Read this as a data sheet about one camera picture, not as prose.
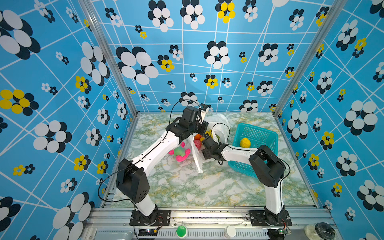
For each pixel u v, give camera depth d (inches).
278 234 26.7
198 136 39.0
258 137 40.1
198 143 36.9
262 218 28.5
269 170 20.0
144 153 18.9
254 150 22.0
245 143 37.6
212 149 29.6
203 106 27.3
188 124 23.9
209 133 33.5
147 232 28.4
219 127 31.8
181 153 35.9
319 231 24.3
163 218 28.5
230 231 25.4
